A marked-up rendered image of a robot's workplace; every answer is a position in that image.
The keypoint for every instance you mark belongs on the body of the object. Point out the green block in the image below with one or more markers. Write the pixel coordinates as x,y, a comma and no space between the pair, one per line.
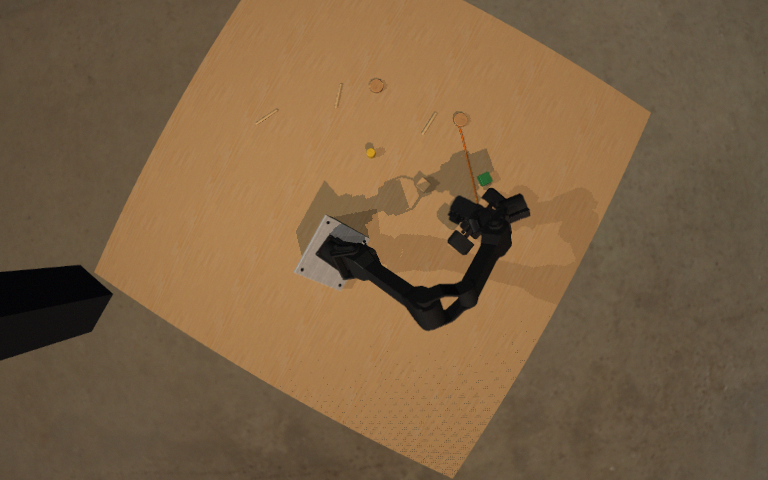
484,178

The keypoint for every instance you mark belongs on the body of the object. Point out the dark brown flat disc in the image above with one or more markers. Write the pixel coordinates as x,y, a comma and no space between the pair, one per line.
376,86

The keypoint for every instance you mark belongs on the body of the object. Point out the round wooden button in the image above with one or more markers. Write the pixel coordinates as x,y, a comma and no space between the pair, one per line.
460,119

